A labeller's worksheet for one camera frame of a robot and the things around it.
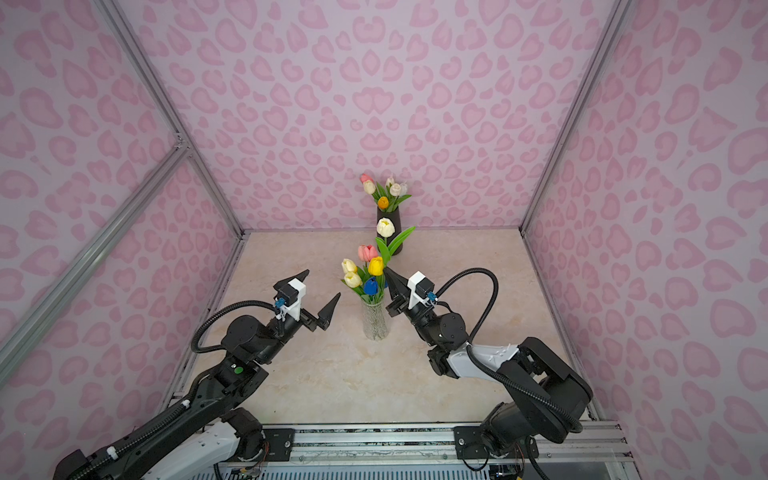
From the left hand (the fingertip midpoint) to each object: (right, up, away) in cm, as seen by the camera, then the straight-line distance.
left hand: (321, 278), depth 68 cm
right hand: (+15, +2, 0) cm, 15 cm away
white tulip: (+15, +28, +27) cm, 42 cm away
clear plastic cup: (+11, -14, +20) cm, 27 cm away
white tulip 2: (+17, +24, +20) cm, 36 cm away
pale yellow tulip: (+6, +3, +2) cm, 7 cm away
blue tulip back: (+12, -2, -1) cm, 12 cm away
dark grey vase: (+17, +19, +35) cm, 43 cm away
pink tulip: (+7, +29, +25) cm, 39 cm away
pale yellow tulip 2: (+8, -1, +1) cm, 8 cm away
